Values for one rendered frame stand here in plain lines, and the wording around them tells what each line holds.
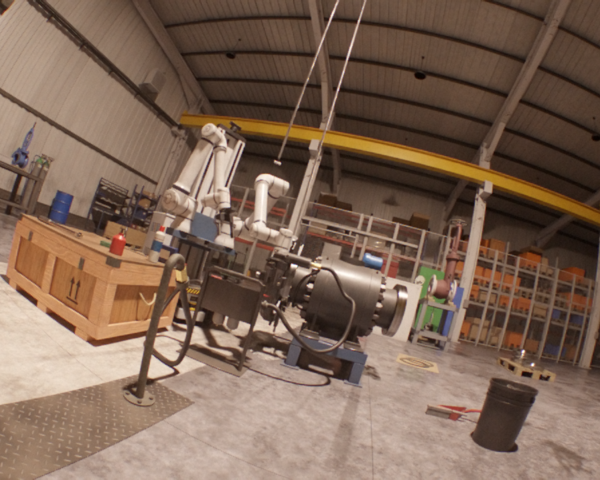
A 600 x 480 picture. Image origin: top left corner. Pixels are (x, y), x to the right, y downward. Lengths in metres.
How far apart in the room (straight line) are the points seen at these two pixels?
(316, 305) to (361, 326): 0.39
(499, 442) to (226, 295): 1.78
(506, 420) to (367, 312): 1.28
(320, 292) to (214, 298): 0.83
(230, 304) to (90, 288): 0.81
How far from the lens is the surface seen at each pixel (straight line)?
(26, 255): 2.18
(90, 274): 1.68
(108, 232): 9.36
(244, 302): 1.83
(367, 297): 2.35
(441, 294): 6.46
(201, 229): 2.77
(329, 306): 2.35
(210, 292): 1.90
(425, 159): 10.68
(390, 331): 2.53
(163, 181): 13.16
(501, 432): 1.87
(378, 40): 9.97
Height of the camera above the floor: 0.64
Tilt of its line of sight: 7 degrees up
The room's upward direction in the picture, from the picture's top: 17 degrees clockwise
